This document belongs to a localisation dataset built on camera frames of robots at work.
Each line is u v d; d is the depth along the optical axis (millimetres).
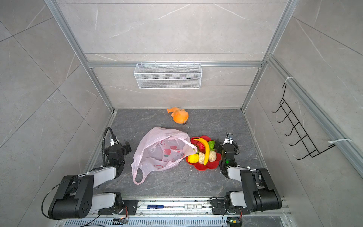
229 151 673
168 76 1006
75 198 422
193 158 854
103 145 646
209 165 849
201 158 856
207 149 865
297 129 682
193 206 729
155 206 730
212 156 859
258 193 418
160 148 873
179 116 1060
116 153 683
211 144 888
